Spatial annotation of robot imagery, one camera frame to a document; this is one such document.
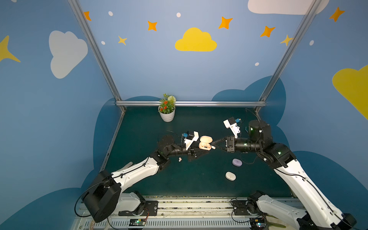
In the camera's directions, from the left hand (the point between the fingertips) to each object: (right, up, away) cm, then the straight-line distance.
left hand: (208, 149), depth 65 cm
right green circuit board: (+26, -39, +6) cm, 48 cm away
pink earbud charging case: (-1, +3, 0) cm, 3 cm away
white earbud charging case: (+16, -20, +19) cm, 32 cm away
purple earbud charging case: (+22, -13, +24) cm, 35 cm away
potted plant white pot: (-24, +23, +35) cm, 48 cm away
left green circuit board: (-35, -38, +5) cm, 52 cm away
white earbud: (+2, +2, -4) cm, 4 cm away
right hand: (+2, +3, -4) cm, 6 cm away
